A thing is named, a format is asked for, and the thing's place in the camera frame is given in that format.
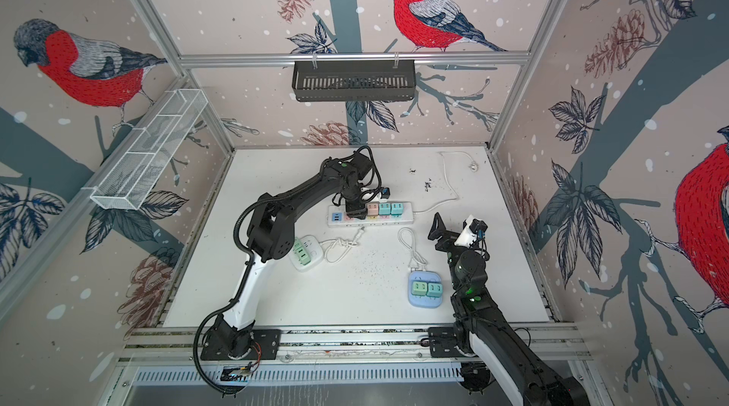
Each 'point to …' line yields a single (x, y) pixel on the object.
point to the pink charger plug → (372, 209)
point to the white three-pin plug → (474, 167)
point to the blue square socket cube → (424, 289)
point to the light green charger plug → (305, 263)
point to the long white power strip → (337, 217)
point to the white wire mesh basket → (140, 166)
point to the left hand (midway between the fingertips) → (361, 204)
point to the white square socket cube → (313, 249)
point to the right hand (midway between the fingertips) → (448, 220)
